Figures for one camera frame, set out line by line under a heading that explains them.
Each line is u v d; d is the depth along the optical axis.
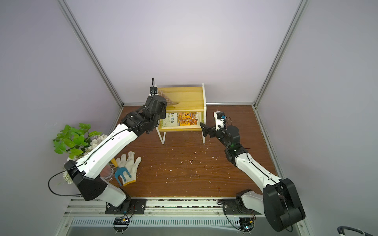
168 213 0.73
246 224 0.71
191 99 0.78
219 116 0.67
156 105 0.53
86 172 0.40
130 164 0.87
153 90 0.59
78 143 0.60
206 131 0.70
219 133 0.70
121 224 0.72
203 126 0.75
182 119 0.89
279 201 0.40
